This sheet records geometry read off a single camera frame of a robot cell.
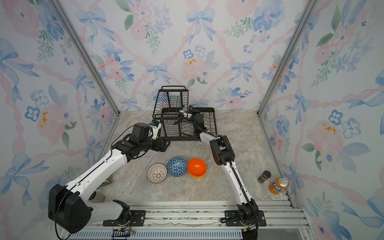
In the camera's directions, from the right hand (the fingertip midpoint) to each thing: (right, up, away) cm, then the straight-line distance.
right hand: (192, 103), depth 107 cm
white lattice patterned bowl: (-20, -44, -19) cm, 52 cm away
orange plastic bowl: (+3, -40, -21) cm, 45 cm away
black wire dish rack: (-10, -12, -12) cm, 19 cm away
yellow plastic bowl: (+3, -45, -24) cm, 51 cm away
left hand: (-15, -23, -26) cm, 38 cm away
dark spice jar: (+39, -42, -29) cm, 64 cm away
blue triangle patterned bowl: (-9, -40, -19) cm, 45 cm away
